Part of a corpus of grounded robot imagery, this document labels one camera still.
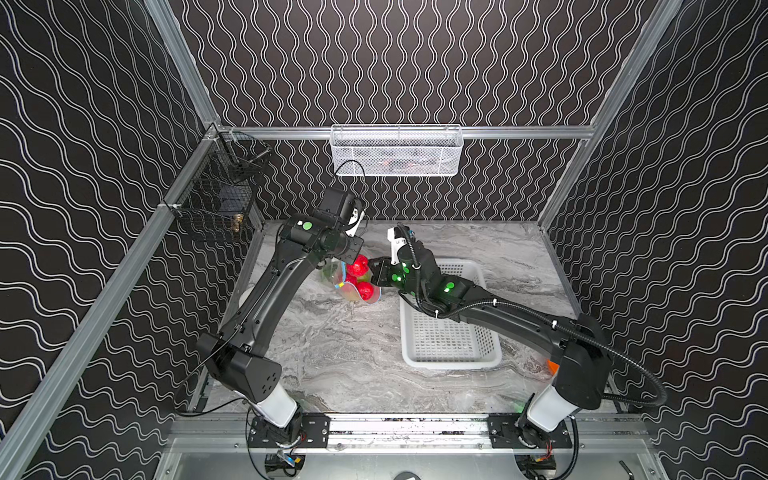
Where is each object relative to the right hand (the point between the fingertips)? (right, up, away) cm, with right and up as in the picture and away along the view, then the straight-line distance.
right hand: (367, 263), depth 76 cm
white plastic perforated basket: (+19, -24, +13) cm, 33 cm away
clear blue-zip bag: (-3, -6, +2) cm, 7 cm away
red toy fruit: (-1, -8, +10) cm, 13 cm away
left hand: (-3, +5, -1) cm, 6 cm away
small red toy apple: (-2, -1, -2) cm, 3 cm away
